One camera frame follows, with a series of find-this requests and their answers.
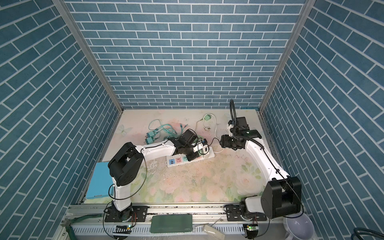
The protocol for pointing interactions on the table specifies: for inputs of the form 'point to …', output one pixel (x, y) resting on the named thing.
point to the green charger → (207, 117)
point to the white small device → (213, 232)
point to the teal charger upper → (150, 134)
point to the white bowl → (300, 228)
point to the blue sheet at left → (100, 183)
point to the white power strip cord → (215, 128)
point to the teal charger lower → (149, 140)
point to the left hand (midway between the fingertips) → (197, 153)
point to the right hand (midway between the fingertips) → (224, 140)
